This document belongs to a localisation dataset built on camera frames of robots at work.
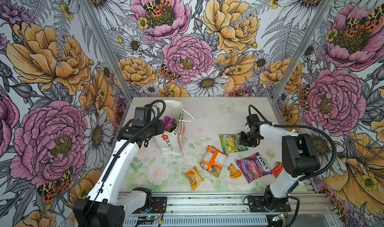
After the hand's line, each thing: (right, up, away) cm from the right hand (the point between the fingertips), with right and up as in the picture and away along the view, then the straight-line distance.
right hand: (241, 147), depth 93 cm
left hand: (-46, +12, -15) cm, 50 cm away
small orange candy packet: (-7, -12, -10) cm, 17 cm away
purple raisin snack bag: (-44, +14, -1) cm, 46 cm away
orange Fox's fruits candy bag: (-18, -6, -7) cm, 20 cm away
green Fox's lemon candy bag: (-7, +2, 0) cm, 7 cm away
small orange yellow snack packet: (-29, -14, -12) cm, 34 cm away
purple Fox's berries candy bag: (+4, -9, -10) cm, 14 cm away
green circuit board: (+11, -28, -21) cm, 37 cm away
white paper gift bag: (-41, +6, -14) cm, 44 cm away
